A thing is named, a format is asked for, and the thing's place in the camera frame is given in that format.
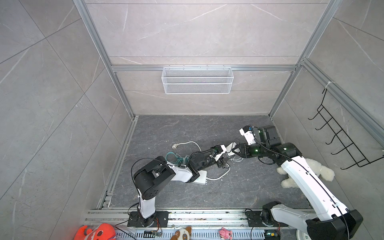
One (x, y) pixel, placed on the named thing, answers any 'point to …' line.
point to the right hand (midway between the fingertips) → (235, 148)
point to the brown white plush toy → (183, 234)
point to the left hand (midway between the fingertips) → (231, 147)
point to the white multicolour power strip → (202, 179)
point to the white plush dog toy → (324, 172)
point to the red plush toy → (102, 231)
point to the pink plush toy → (225, 234)
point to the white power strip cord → (175, 146)
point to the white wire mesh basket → (197, 80)
